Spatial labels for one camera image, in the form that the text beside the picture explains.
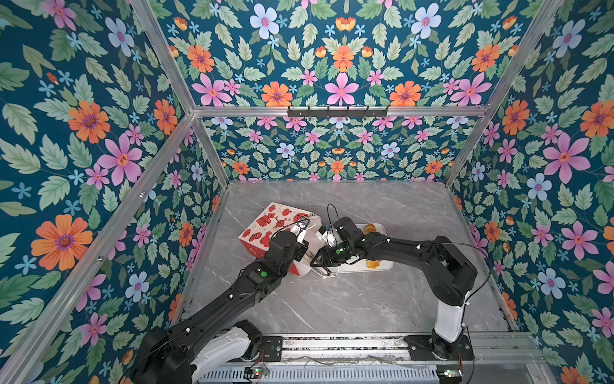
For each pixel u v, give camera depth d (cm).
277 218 91
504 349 75
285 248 58
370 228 101
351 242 72
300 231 65
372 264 90
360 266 75
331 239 82
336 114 92
